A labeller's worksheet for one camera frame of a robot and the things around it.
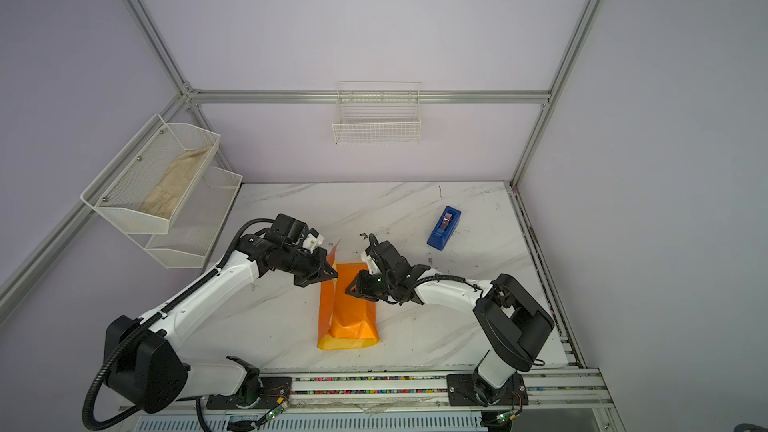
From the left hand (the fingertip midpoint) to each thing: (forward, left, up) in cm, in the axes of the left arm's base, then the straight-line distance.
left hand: (336, 278), depth 77 cm
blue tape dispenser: (+25, -33, -11) cm, 42 cm away
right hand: (-3, -1, -6) cm, 7 cm away
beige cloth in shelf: (+15, +44, +15) cm, 49 cm away
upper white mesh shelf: (+19, +51, +16) cm, 56 cm away
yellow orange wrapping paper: (-9, -2, -7) cm, 12 cm away
